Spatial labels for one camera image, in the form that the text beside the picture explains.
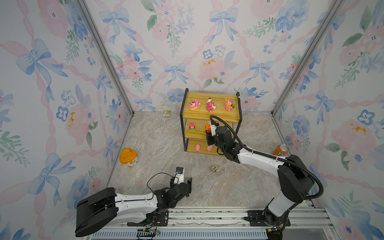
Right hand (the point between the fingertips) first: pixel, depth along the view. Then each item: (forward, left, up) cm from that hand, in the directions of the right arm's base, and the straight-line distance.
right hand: (208, 129), depth 87 cm
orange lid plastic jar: (-15, +45, -6) cm, 48 cm away
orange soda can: (-9, -43, -8) cm, 44 cm away
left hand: (-24, +11, -14) cm, 30 cm away
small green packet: (+29, +31, -15) cm, 45 cm away
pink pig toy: (-3, +6, -15) cm, 17 cm away
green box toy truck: (-17, -4, -15) cm, 23 cm away
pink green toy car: (0, +9, +2) cm, 9 cm away
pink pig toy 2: (-4, -1, -14) cm, 15 cm away
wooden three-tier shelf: (-1, +6, +16) cm, 17 cm away
